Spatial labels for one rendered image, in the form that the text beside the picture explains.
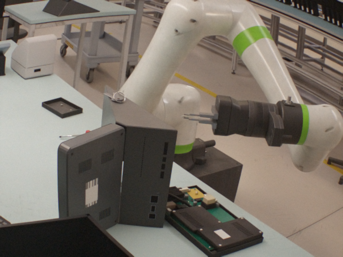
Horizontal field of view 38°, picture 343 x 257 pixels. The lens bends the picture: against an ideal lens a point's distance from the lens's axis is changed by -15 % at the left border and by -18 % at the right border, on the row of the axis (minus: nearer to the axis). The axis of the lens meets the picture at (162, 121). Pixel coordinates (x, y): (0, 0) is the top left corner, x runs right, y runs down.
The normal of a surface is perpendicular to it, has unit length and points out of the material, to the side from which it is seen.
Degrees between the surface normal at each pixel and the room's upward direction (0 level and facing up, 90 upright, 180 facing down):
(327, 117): 47
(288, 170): 0
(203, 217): 0
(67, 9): 90
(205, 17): 79
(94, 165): 90
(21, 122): 0
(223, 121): 90
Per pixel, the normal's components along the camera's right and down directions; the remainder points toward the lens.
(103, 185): 0.81, 0.30
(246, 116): -0.11, 0.36
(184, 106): 0.50, 0.32
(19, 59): -0.78, 0.14
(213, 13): 0.61, -0.02
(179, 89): 0.20, -0.85
